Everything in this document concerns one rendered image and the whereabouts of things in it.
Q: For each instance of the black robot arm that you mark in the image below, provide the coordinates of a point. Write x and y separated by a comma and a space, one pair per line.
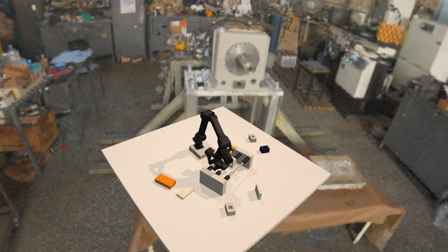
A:
223, 140

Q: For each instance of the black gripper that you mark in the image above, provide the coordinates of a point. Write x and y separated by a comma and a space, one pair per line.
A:
209, 153

